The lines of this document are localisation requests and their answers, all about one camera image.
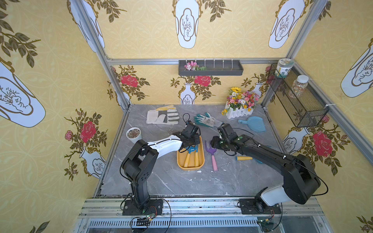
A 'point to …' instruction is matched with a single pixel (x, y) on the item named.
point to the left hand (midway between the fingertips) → (192, 137)
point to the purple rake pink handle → (211, 151)
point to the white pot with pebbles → (134, 133)
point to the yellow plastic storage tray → (181, 157)
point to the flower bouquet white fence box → (239, 103)
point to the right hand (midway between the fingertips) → (215, 140)
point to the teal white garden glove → (207, 120)
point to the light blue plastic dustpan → (255, 123)
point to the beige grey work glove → (166, 115)
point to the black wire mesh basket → (299, 98)
